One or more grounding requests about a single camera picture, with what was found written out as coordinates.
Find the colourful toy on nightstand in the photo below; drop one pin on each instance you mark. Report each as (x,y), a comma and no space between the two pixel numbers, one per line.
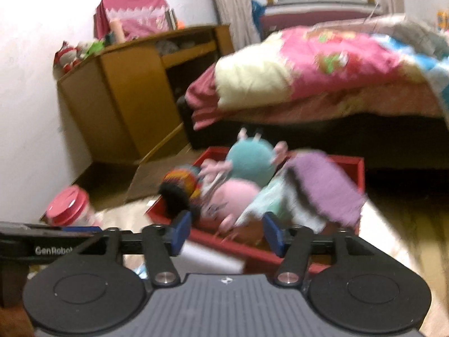
(443,19)

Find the left beige curtain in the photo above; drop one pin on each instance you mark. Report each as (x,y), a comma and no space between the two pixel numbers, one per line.
(238,15)

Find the purple fluffy towel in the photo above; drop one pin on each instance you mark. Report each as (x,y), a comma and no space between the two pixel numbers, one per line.
(332,194)

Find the red storage box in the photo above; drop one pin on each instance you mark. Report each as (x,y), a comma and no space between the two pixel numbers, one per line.
(249,244)

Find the pink pig plush teal dress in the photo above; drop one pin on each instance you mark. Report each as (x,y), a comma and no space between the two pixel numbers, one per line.
(229,186)

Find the pink floral quilt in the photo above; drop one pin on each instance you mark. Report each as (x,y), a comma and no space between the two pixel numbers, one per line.
(306,74)

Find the red white plush doll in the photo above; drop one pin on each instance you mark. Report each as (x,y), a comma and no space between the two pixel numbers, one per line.
(66,58)

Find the rainbow striped knit hat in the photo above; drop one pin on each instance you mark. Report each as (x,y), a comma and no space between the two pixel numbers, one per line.
(181,191)

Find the pink cloth covered box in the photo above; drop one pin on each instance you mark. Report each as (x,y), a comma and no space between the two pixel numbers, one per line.
(139,18)

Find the wooden corner cabinet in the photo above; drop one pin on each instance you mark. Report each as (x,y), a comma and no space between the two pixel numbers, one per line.
(124,98)

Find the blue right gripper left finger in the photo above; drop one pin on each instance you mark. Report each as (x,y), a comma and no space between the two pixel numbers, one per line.
(178,232)

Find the mint white patterned cloth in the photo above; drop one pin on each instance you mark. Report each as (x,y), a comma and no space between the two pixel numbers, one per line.
(283,197)

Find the white plush toy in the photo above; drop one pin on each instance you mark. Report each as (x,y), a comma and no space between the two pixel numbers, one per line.
(83,48)

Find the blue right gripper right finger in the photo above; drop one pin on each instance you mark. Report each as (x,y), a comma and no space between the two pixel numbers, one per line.
(275,234)

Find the blue white patterned sheet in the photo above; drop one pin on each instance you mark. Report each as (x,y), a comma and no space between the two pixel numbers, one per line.
(420,46)

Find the brown cardboard sheet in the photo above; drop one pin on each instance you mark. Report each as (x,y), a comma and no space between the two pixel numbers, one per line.
(148,176)

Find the green plush toy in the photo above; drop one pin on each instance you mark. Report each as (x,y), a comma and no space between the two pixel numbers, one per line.
(95,47)

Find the blue bag by curtain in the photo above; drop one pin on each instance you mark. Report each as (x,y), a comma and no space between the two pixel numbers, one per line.
(258,10)

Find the red lid plastic jar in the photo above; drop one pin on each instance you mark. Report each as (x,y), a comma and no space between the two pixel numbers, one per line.
(70,208)

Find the dark wooden bed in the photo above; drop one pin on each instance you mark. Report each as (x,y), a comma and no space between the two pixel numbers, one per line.
(407,153)

